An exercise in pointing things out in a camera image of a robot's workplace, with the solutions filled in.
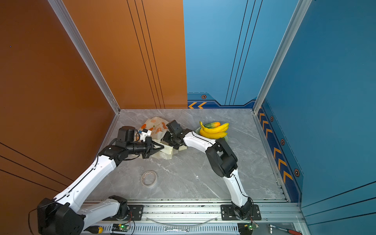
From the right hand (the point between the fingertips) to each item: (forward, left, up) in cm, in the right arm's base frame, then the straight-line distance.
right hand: (163, 141), depth 92 cm
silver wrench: (-45, -17, -9) cm, 49 cm away
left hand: (-12, -5, +14) cm, 19 cm away
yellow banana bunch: (+5, -35, +2) cm, 36 cm away
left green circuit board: (-44, +16, -9) cm, 48 cm away
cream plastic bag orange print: (+7, +5, +5) cm, 10 cm away
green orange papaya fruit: (+12, -32, +1) cm, 34 cm away
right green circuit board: (-44, -45, -10) cm, 64 cm away
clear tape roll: (-21, +7, -8) cm, 24 cm away
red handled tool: (-45, -64, -8) cm, 79 cm away
